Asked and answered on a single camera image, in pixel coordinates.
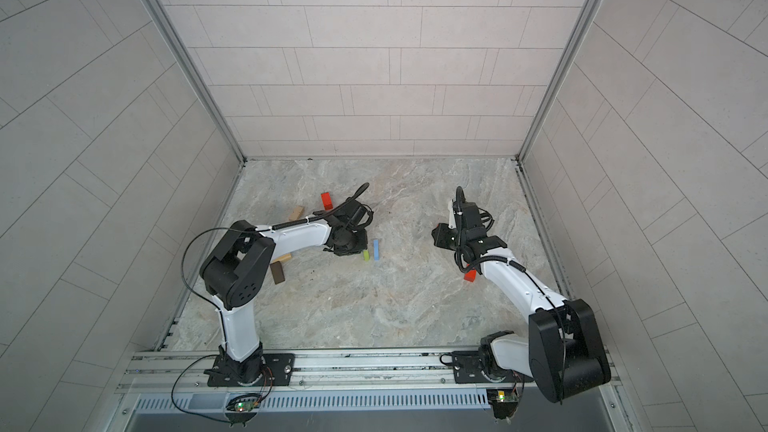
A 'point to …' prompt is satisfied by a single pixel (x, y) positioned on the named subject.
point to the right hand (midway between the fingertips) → (433, 232)
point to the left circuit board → (242, 412)
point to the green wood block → (366, 255)
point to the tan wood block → (297, 212)
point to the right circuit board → (503, 401)
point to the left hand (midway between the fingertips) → (373, 244)
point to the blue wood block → (376, 250)
